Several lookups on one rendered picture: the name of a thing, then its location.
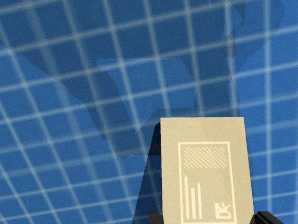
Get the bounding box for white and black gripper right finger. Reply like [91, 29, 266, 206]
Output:
[254, 211, 284, 224]

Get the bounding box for dark blue grid mat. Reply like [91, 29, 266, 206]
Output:
[0, 0, 298, 224]

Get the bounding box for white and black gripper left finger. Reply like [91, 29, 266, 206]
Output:
[150, 212, 164, 224]

